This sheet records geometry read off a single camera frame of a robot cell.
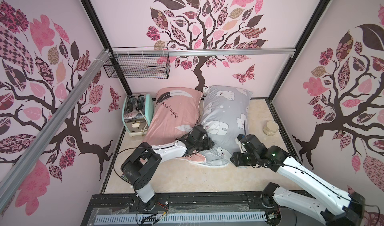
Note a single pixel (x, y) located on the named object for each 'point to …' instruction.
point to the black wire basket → (138, 63)
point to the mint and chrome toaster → (137, 113)
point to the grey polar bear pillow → (224, 114)
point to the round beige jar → (271, 128)
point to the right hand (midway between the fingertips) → (233, 157)
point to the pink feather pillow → (176, 111)
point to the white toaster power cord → (146, 120)
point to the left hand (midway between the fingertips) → (211, 146)
